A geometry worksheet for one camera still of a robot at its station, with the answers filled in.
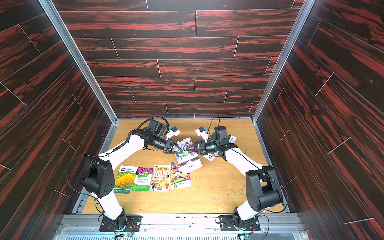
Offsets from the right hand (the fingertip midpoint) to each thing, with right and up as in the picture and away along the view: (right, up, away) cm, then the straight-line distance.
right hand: (190, 148), depth 81 cm
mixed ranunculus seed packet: (-7, -20, +8) cm, 23 cm away
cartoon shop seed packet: (-18, -19, +8) cm, 27 cm away
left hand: (-4, -2, -3) cm, 6 cm away
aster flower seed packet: (-2, -6, -4) cm, 7 cm away
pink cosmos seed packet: (+13, -7, +18) cm, 23 cm away
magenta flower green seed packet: (-29, -19, +8) cm, 35 cm away
